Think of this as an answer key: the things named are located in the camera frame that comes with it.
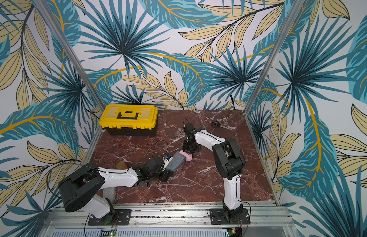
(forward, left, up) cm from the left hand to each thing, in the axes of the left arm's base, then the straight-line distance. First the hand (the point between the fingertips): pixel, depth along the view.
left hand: (168, 171), depth 89 cm
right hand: (+13, -11, +1) cm, 17 cm away
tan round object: (+3, +29, +1) cm, 29 cm away
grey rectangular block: (+5, -5, +3) cm, 8 cm away
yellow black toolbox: (+26, +25, +16) cm, 39 cm away
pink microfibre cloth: (+7, -12, +5) cm, 15 cm away
